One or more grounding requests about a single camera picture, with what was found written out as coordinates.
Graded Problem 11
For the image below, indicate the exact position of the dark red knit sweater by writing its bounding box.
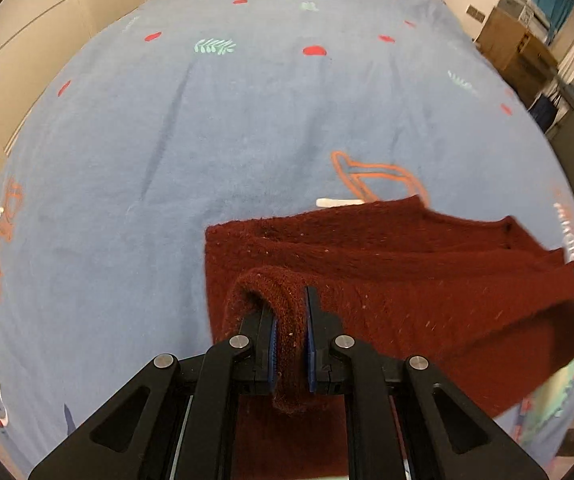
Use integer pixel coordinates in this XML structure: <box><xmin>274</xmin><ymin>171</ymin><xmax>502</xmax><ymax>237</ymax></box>
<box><xmin>204</xmin><ymin>195</ymin><xmax>574</xmax><ymax>480</ymax></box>

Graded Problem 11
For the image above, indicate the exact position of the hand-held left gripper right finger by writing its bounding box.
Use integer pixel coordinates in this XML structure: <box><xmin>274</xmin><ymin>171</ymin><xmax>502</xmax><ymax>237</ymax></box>
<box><xmin>304</xmin><ymin>286</ymin><xmax>550</xmax><ymax>480</ymax></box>

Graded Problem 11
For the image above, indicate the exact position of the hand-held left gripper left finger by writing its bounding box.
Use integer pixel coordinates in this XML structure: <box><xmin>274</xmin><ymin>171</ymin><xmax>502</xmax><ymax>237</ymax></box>
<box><xmin>27</xmin><ymin>305</ymin><xmax>279</xmax><ymax>480</ymax></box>

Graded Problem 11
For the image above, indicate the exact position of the teal hanging cloth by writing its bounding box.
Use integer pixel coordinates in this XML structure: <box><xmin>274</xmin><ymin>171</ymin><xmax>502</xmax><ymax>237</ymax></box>
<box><xmin>532</xmin><ymin>0</ymin><xmax>574</xmax><ymax>43</ymax></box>

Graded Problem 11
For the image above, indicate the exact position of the wooden cabinet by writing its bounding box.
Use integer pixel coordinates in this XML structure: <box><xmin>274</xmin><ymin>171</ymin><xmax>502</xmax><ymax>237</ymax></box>
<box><xmin>474</xmin><ymin>7</ymin><xmax>560</xmax><ymax>106</ymax></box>

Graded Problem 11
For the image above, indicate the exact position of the dark blue bag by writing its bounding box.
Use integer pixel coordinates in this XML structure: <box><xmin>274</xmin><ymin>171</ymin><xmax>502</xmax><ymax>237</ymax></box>
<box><xmin>530</xmin><ymin>94</ymin><xmax>566</xmax><ymax>134</ymax></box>

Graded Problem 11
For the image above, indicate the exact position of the blue cartoon printed bedsheet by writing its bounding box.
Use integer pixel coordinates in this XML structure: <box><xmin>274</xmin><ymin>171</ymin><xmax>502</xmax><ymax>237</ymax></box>
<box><xmin>0</xmin><ymin>0</ymin><xmax>574</xmax><ymax>476</ymax></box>

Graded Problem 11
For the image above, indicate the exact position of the cream wardrobe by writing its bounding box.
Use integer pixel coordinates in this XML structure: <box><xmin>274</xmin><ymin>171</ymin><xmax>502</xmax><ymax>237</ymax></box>
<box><xmin>0</xmin><ymin>0</ymin><xmax>184</xmax><ymax>256</ymax></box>

